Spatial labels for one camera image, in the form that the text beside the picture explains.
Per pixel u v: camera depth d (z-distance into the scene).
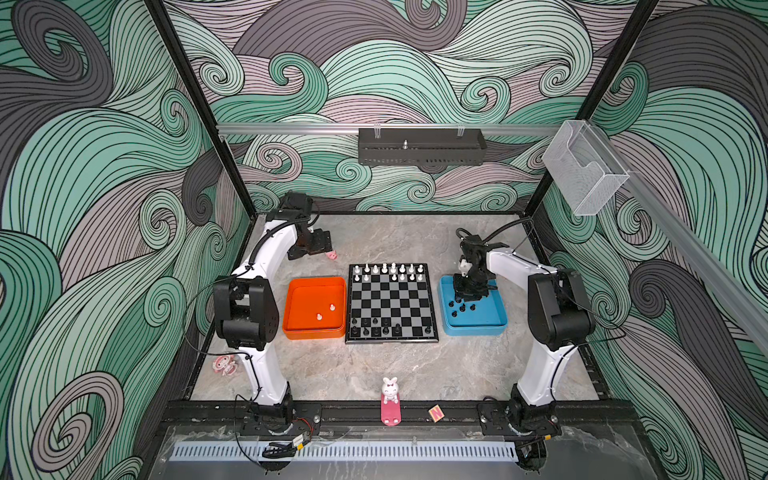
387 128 0.93
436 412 0.74
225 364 0.80
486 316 0.90
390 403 0.73
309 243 0.79
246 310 0.51
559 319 0.50
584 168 0.79
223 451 0.70
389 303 0.93
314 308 0.93
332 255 1.05
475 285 0.81
